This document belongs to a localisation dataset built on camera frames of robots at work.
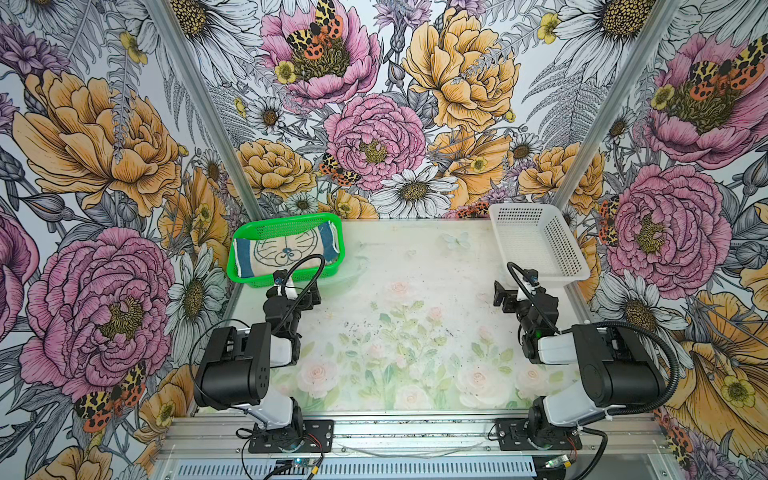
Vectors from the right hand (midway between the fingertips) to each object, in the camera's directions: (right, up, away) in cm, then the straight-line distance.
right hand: (511, 288), depth 93 cm
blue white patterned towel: (-78, +11, +12) cm, 80 cm away
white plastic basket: (+19, +17, +23) cm, 34 cm away
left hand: (-64, +1, -1) cm, 64 cm away
